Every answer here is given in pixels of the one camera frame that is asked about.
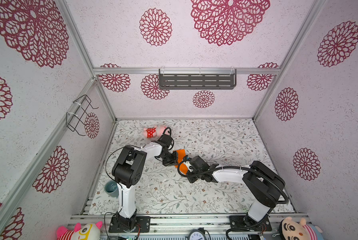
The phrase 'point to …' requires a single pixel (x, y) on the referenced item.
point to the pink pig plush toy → (154, 132)
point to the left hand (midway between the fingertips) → (177, 165)
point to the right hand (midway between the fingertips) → (186, 172)
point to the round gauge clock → (197, 234)
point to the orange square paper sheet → (183, 168)
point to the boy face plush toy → (290, 229)
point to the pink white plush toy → (88, 231)
